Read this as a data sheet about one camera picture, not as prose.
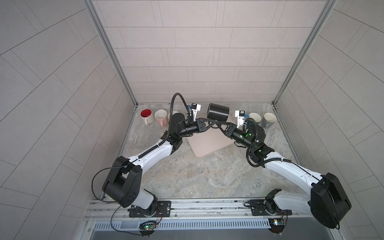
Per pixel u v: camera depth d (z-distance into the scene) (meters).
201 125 0.65
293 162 0.49
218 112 0.68
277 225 0.68
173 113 0.55
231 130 0.64
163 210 0.71
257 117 0.97
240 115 0.68
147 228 0.64
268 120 0.95
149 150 0.50
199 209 0.72
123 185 0.41
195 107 0.69
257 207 0.71
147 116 0.97
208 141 0.94
